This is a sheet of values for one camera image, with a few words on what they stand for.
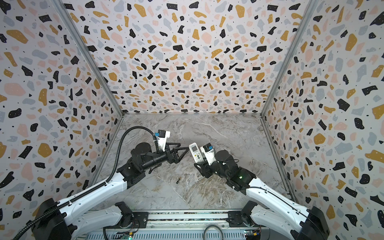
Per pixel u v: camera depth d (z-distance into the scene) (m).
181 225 0.73
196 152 0.73
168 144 0.64
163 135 0.64
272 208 0.47
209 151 0.65
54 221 0.38
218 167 0.60
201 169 0.67
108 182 0.50
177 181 0.87
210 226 0.69
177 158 0.63
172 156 0.63
